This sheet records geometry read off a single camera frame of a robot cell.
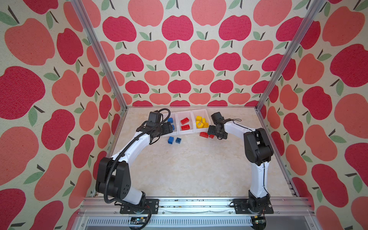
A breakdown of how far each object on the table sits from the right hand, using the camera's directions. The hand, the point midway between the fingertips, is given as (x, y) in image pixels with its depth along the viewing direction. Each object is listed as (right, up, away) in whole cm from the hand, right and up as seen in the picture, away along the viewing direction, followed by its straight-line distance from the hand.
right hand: (215, 135), depth 103 cm
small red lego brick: (-4, 0, -4) cm, 5 cm away
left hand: (-33, +5, -15) cm, 36 cm away
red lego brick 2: (-22, +6, +2) cm, 23 cm away
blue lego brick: (-33, -3, -3) cm, 33 cm away
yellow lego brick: (-12, +12, +8) cm, 19 cm away
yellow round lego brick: (-12, +8, +2) cm, 14 cm away
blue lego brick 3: (-34, +11, +6) cm, 36 cm away
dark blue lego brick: (-27, -3, -5) cm, 28 cm away
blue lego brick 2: (-32, +6, +2) cm, 32 cm away
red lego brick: (-23, +11, +7) cm, 26 cm away
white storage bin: (-11, +17, +11) cm, 23 cm away
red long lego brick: (-9, 0, -1) cm, 9 cm away
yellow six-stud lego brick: (-7, +7, +2) cm, 10 cm away
